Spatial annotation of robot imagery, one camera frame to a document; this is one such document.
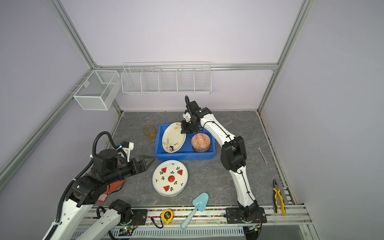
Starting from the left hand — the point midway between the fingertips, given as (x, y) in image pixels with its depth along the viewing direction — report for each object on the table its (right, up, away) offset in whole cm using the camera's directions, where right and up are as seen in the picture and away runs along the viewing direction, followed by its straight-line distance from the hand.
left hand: (149, 163), depth 67 cm
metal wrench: (+65, -5, +27) cm, 71 cm away
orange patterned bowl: (+24, +6, +26) cm, 36 cm away
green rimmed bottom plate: (+7, -21, +13) cm, 25 cm away
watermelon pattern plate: (+6, -13, +18) cm, 23 cm away
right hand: (+12, +13, +24) cm, 29 cm away
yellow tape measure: (+7, -27, +6) cm, 29 cm away
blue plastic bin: (+15, +1, +20) cm, 25 cm away
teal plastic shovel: (+24, -23, +11) cm, 34 cm away
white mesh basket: (-44, +40, +29) cm, 66 cm away
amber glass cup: (-9, +13, +28) cm, 32 cm away
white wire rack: (+1, +50, +33) cm, 60 cm away
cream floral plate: (+6, +8, +26) cm, 28 cm away
